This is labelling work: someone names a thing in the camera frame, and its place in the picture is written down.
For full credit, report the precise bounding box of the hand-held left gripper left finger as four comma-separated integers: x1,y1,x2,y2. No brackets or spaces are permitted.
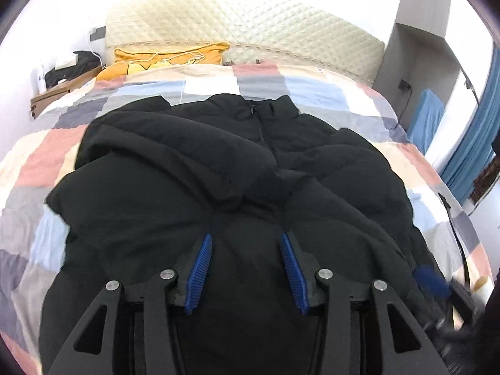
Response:
47,233,213,375

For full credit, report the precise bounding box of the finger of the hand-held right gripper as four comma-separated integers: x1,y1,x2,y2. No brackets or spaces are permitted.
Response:
413,266,452,299

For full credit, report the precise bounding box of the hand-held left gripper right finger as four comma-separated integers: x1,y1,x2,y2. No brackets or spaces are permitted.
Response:
279,232,450,375

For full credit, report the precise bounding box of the black puffer jacket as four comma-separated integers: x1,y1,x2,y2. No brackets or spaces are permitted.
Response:
39,93,450,375

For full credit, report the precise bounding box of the dark patterned hanging garment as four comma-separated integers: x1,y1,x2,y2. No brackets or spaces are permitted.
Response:
471,131,500,206

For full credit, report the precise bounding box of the blue curtain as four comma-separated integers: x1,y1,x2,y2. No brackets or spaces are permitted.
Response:
437,43,500,204

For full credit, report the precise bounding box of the blue cloth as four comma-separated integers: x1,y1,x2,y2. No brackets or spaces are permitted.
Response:
407,88,445,153

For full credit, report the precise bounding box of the checkered patchwork blanket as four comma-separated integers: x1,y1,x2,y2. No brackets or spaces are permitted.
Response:
0,60,493,372

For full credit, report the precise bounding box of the yellow pillow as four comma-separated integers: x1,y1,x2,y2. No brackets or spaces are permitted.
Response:
96,42,229,81

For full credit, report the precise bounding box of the wooden nightstand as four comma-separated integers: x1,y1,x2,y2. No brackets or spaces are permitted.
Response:
30,66,103,120

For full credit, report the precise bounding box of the black cloth bundle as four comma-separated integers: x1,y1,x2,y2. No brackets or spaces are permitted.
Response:
44,51,101,87

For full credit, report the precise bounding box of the grey and white wardrobe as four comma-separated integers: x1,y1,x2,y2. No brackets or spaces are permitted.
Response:
371,0,489,165

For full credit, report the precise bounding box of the cream quilted headboard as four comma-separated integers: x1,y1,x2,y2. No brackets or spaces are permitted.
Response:
105,0,385,87

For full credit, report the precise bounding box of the black strap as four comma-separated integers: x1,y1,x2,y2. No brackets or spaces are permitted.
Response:
437,192,471,286

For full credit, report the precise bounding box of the white charging cable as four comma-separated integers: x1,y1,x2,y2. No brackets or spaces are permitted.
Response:
86,27,107,69

